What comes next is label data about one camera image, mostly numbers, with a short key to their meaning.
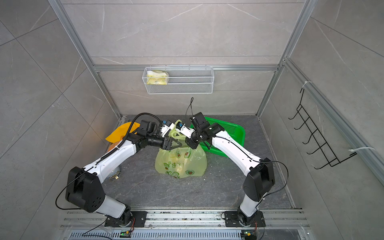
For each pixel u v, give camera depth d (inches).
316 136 26.6
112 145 38.9
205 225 28.7
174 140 28.3
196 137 26.0
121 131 43.6
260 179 17.0
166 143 27.2
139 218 29.0
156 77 34.4
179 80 39.9
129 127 24.9
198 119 24.1
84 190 16.7
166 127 28.7
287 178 19.0
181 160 31.8
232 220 28.7
